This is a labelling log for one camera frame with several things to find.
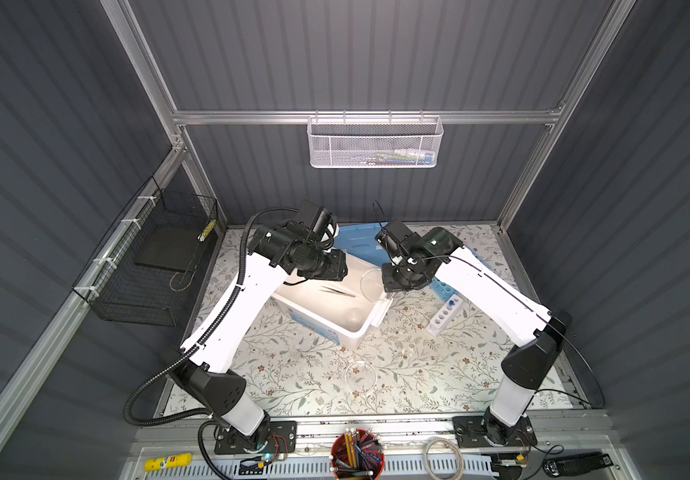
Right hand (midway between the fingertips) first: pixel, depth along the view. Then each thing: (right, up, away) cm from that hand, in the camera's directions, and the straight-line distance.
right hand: (392, 286), depth 77 cm
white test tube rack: (+17, -11, +14) cm, 25 cm away
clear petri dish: (-8, -26, +6) cm, 28 cm away
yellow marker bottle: (-52, -40, -8) cm, 66 cm away
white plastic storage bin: (-14, -10, +19) cm, 25 cm away
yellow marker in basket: (-51, +14, +3) cm, 53 cm away
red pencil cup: (-10, -34, -14) cm, 38 cm away
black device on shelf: (+38, -37, -13) cm, 55 cm away
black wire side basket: (-62, +4, -5) cm, 63 cm away
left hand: (-14, +5, -5) cm, 15 cm away
